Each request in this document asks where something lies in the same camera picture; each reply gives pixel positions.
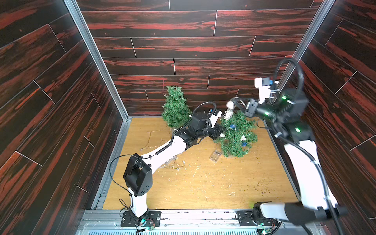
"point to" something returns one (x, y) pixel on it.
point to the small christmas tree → (176, 111)
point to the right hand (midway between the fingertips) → (237, 98)
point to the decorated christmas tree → (239, 137)
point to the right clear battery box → (215, 155)
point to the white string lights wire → (171, 161)
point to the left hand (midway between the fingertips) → (224, 127)
